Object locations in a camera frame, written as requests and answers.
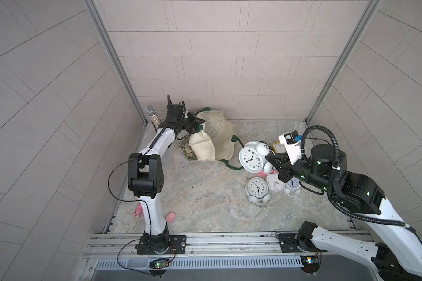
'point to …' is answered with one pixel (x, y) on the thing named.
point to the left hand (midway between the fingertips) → (208, 117)
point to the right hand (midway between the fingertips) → (266, 158)
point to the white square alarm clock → (274, 183)
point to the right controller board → (310, 263)
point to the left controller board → (159, 263)
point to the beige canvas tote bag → (213, 140)
